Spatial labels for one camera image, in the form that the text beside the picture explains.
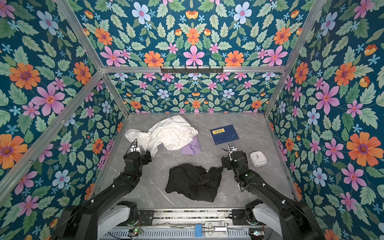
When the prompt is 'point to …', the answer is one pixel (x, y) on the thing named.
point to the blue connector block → (198, 230)
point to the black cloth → (194, 182)
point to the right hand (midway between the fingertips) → (231, 154)
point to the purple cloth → (193, 148)
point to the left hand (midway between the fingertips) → (141, 147)
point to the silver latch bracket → (213, 229)
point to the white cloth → (173, 132)
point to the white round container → (258, 158)
